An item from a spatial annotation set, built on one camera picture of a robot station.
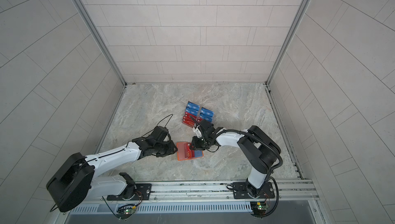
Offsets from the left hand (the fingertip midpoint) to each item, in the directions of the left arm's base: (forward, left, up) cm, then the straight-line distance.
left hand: (181, 149), depth 83 cm
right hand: (0, -5, -1) cm, 5 cm away
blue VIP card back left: (+24, -6, +7) cm, 26 cm away
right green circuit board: (-26, -37, -1) cm, 45 cm away
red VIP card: (+17, -3, 0) cm, 17 cm away
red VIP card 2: (-2, -5, 0) cm, 5 cm away
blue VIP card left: (+22, -5, +5) cm, 23 cm away
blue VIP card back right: (+21, -14, +6) cm, 26 cm away
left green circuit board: (-28, +21, +1) cm, 35 cm away
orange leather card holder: (-1, -2, 0) cm, 2 cm away
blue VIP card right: (+18, -13, +5) cm, 23 cm away
